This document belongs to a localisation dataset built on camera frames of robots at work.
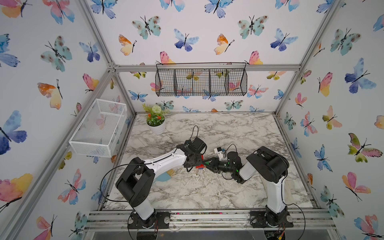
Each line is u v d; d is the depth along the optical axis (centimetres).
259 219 74
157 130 103
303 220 70
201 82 99
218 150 90
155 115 98
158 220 73
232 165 78
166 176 89
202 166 89
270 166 53
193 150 66
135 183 45
